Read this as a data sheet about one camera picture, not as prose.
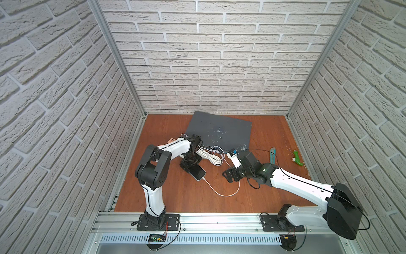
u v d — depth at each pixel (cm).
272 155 97
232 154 73
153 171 50
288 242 69
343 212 41
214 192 83
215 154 97
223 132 104
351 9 70
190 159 79
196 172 92
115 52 85
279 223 66
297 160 95
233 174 72
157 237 71
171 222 73
